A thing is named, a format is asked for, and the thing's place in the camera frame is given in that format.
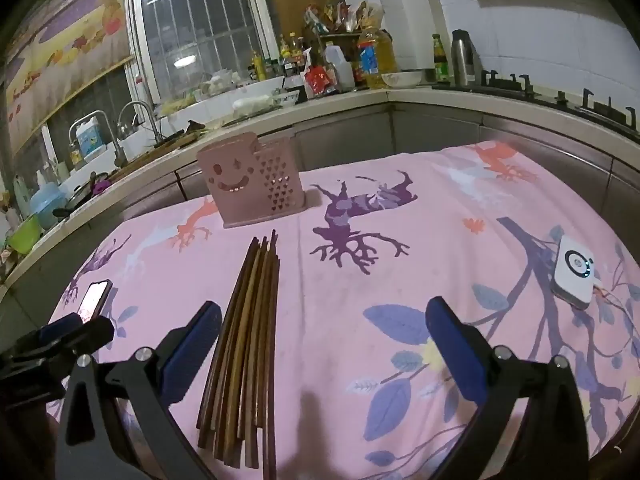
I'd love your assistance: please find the chrome kitchen faucet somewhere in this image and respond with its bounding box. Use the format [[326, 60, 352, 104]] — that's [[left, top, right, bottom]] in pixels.
[[116, 100, 165, 145]]

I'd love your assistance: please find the barred kitchen window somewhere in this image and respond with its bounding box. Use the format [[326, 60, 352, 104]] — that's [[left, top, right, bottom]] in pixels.
[[130, 0, 267, 103]]

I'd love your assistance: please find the brown wooden chopstick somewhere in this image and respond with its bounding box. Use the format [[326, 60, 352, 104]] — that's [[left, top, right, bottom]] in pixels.
[[196, 237, 266, 460], [243, 240, 270, 469], [216, 237, 268, 468], [262, 231, 279, 479], [196, 237, 259, 430]]

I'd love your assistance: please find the smartphone with lit screen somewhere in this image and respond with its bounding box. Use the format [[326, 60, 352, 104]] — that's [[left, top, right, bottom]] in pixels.
[[77, 280, 113, 323]]

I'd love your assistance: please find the brown wooden chopstick leftmost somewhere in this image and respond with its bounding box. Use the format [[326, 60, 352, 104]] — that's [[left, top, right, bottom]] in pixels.
[[196, 237, 259, 430]]

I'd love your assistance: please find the green plastic bowl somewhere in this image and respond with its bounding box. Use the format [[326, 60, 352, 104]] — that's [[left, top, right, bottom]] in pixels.
[[8, 214, 41, 256]]

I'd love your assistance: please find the white power bank device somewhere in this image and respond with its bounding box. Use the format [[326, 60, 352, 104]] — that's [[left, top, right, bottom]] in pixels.
[[551, 235, 596, 310]]

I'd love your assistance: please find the light blue plastic container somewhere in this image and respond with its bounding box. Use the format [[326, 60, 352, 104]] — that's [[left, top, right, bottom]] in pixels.
[[29, 182, 67, 231]]

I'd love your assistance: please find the pink patterned tablecloth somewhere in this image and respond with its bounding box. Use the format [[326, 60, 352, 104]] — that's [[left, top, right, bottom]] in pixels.
[[55, 142, 639, 479]]

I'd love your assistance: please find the brown wooden chopstick rightmost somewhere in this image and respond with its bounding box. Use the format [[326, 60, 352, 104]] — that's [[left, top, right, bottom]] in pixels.
[[262, 231, 279, 479]]

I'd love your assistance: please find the brown wooden chopstick middle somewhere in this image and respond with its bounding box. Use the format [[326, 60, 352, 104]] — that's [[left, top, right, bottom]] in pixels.
[[216, 237, 268, 468]]

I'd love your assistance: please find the blue white detergent jug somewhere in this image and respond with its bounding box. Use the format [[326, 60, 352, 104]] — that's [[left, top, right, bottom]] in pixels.
[[76, 116, 104, 158]]

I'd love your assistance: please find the pink smiley utensil holder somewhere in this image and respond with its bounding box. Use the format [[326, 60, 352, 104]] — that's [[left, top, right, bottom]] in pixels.
[[198, 132, 307, 229]]

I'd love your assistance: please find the black gas stove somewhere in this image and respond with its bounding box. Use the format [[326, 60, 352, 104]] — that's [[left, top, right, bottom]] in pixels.
[[432, 70, 639, 141]]

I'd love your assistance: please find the steel thermos kettle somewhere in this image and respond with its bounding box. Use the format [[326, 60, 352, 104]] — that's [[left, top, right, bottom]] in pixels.
[[451, 29, 482, 87]]

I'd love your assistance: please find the white ceramic bowl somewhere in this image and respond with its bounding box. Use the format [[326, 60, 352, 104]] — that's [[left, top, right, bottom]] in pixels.
[[382, 70, 423, 89]]

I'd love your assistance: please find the dark green glass bottle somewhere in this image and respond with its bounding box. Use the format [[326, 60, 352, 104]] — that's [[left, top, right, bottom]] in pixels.
[[432, 34, 449, 82]]

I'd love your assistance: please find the yellow sauce bottle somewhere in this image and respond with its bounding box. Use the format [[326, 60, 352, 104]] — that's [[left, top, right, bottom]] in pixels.
[[252, 51, 267, 81]]

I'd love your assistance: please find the red snack packet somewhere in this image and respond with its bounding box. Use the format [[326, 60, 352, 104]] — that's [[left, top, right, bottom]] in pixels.
[[305, 65, 335, 96]]

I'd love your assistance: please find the large yellow cooking oil bottle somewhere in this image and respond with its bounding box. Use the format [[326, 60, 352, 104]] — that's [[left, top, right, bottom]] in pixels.
[[357, 22, 398, 90]]

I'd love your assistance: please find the white plastic jug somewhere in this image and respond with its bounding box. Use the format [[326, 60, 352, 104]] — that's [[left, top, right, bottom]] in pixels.
[[324, 44, 356, 92]]

